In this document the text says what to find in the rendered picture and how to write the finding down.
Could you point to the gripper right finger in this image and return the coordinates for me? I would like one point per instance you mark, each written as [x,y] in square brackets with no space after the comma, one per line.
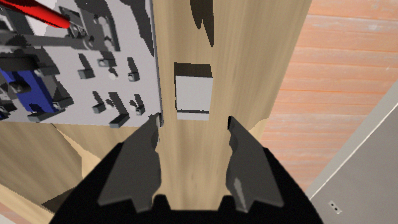
[261,186]

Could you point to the grey metal fixture plate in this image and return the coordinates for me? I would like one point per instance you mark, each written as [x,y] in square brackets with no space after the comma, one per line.
[135,27]

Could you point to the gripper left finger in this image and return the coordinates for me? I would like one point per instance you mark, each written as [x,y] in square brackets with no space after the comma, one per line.
[121,184]

